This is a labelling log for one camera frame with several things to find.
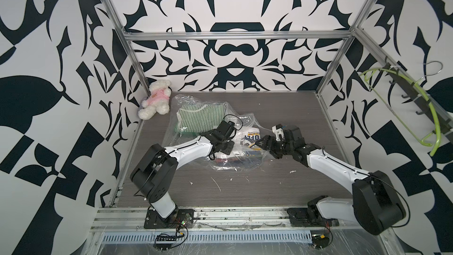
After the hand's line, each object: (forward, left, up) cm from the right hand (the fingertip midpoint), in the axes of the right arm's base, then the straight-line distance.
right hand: (258, 143), depth 85 cm
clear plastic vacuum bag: (-7, +10, -3) cm, 13 cm away
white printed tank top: (+6, +3, -3) cm, 7 cm away
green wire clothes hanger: (+25, -51, +20) cm, 60 cm away
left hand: (+4, +15, -4) cm, 16 cm away
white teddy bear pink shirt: (+29, +55, 0) cm, 62 cm away
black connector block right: (-37, -21, -11) cm, 44 cm away
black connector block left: (-38, +39, -9) cm, 56 cm away
